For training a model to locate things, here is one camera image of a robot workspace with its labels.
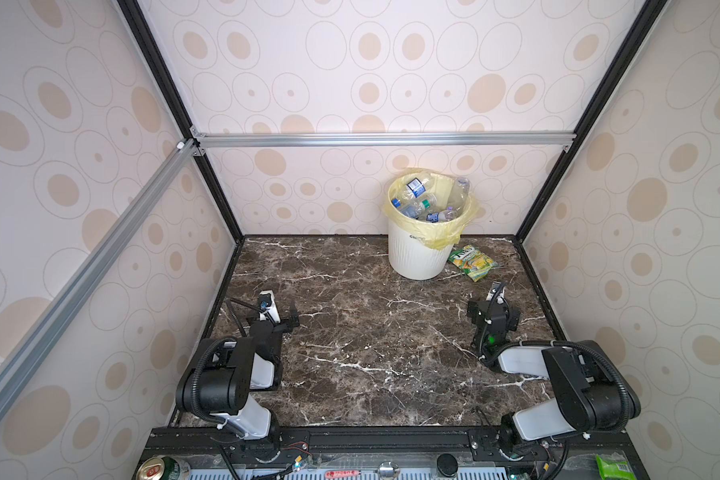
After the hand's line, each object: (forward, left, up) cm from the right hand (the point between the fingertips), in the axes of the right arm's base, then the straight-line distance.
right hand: (498, 299), depth 91 cm
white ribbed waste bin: (+14, +25, +4) cm, 29 cm away
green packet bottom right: (-42, -18, -8) cm, 46 cm away
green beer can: (-42, +83, +4) cm, 94 cm away
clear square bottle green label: (+29, +23, +13) cm, 39 cm away
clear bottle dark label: (+27, +10, +19) cm, 35 cm away
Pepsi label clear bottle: (+22, +16, +15) cm, 31 cm away
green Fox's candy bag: (+21, +1, -7) cm, 22 cm away
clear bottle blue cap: (+31, +22, +19) cm, 43 cm away
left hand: (+1, +65, +3) cm, 65 cm away
